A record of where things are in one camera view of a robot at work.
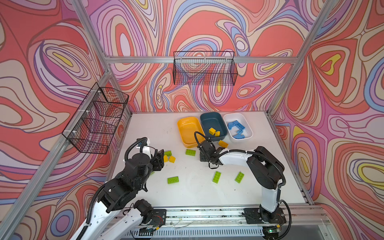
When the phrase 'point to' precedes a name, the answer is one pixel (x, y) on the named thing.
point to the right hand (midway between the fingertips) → (205, 157)
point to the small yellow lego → (217, 133)
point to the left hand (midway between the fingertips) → (160, 150)
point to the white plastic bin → (241, 119)
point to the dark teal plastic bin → (213, 119)
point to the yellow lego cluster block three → (165, 158)
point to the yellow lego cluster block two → (172, 159)
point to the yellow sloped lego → (223, 144)
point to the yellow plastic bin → (187, 126)
